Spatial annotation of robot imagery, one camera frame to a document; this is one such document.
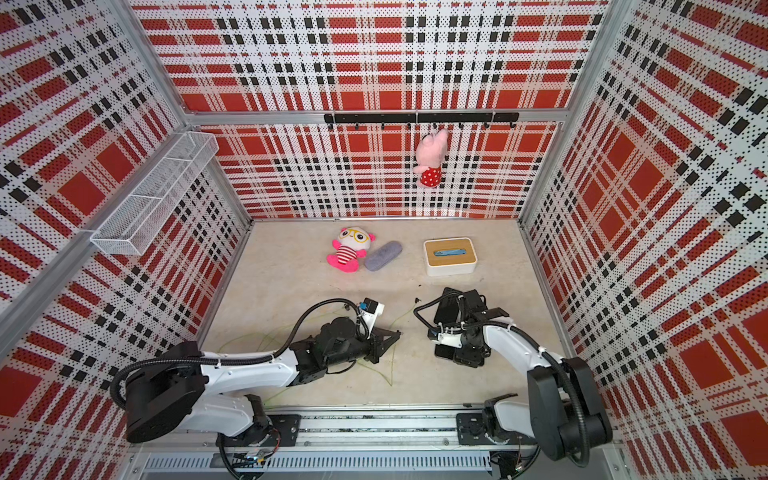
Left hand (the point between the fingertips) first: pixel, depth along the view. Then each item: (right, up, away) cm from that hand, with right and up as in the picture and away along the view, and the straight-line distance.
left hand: (402, 336), depth 78 cm
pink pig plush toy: (+9, +53, +16) cm, 55 cm away
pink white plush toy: (-18, +24, +27) cm, 41 cm away
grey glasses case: (-6, +21, +30) cm, 37 cm away
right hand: (+20, -5, +9) cm, 22 cm away
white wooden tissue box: (+17, +20, +29) cm, 40 cm away
